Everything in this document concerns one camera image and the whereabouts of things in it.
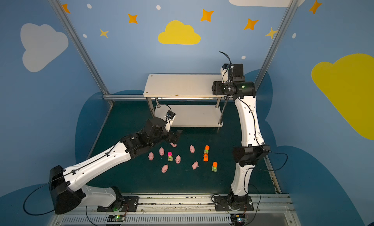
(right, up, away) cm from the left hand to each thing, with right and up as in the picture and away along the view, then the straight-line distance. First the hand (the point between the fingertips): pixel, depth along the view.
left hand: (175, 125), depth 73 cm
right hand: (+24, +22, +3) cm, 32 cm away
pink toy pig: (-4, -14, +22) cm, 27 cm away
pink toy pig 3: (+9, -17, +20) cm, 27 cm away
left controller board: (-31, -46, -2) cm, 56 cm away
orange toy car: (+17, -21, +17) cm, 32 cm away
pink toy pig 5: (-8, -26, +12) cm, 30 cm away
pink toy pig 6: (+10, -25, +13) cm, 30 cm away
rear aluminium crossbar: (-18, +15, +7) cm, 25 cm away
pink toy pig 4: (0, -22, +15) cm, 26 cm away
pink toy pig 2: (-11, -18, +17) cm, 27 cm away
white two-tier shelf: (+7, +16, +5) cm, 18 cm away
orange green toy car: (+22, -26, +12) cm, 36 cm away
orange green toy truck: (+18, -17, +19) cm, 32 cm away
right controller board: (+31, -46, -3) cm, 56 cm away
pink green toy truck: (-5, -20, +17) cm, 27 cm away
